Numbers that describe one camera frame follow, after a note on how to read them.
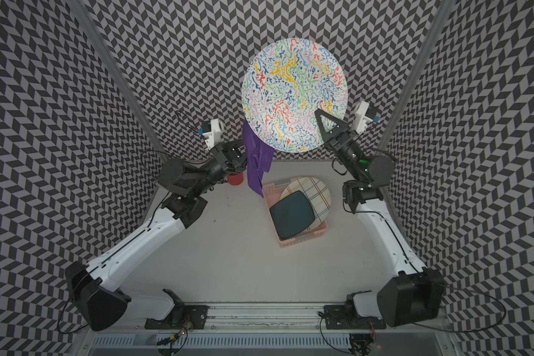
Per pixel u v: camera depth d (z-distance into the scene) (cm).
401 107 91
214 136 52
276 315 76
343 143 48
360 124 50
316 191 96
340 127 50
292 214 89
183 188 48
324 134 53
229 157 51
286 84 49
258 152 50
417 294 39
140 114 101
